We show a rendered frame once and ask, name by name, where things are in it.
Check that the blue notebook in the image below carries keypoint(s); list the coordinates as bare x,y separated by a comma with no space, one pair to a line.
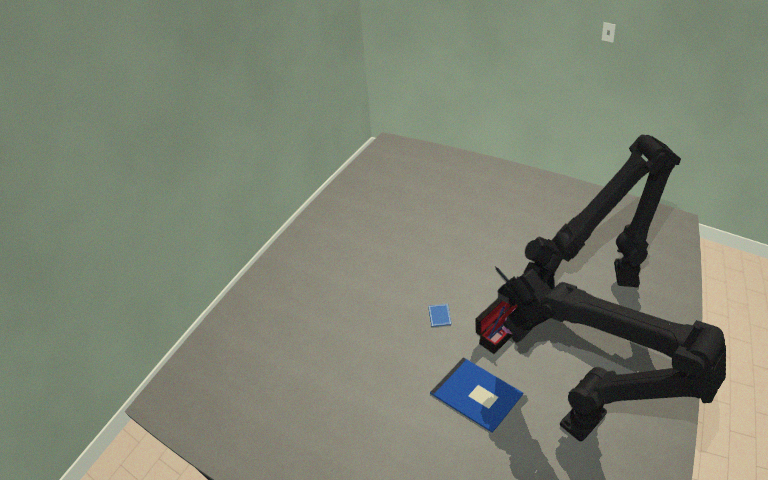
477,394

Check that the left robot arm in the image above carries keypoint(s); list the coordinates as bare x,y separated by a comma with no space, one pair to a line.
706,358

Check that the red glasses case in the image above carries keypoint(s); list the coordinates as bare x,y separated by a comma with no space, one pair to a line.
489,317

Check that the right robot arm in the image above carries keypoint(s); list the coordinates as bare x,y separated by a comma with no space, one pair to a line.
541,250

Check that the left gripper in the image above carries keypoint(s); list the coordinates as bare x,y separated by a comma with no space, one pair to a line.
518,332

